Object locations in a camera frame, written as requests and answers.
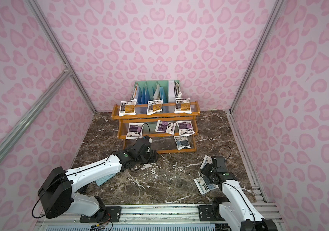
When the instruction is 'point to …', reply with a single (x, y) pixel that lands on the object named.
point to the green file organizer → (167, 90)
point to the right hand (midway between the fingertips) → (205, 170)
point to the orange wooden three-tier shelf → (164, 143)
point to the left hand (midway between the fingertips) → (159, 154)
